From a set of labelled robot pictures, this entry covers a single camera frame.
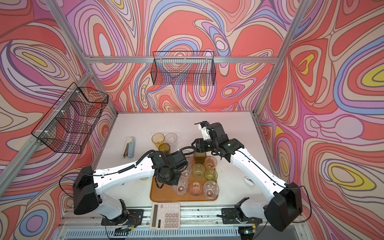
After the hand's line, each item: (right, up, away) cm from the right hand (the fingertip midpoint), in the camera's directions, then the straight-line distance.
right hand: (198, 147), depth 78 cm
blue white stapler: (-44, -4, +17) cm, 47 cm away
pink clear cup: (-1, -24, +4) cm, 24 cm away
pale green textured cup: (+1, -15, +9) cm, 18 cm away
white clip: (+29, -20, +6) cm, 36 cm away
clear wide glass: (-9, -22, +2) cm, 24 cm away
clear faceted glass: (+7, -24, +4) cm, 26 cm away
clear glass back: (-17, +2, +23) cm, 29 cm away
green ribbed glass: (+8, -17, +9) cm, 21 cm away
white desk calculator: (-16, -33, -6) cm, 37 cm away
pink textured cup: (+8, -10, +10) cm, 16 cm away
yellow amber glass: (-27, +2, +22) cm, 34 cm away
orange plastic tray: (-20, -25, +2) cm, 32 cm away
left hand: (-10, -18, -3) cm, 21 cm away
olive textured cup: (-21, -2, +15) cm, 26 cm away
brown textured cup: (+1, -8, +13) cm, 15 cm away
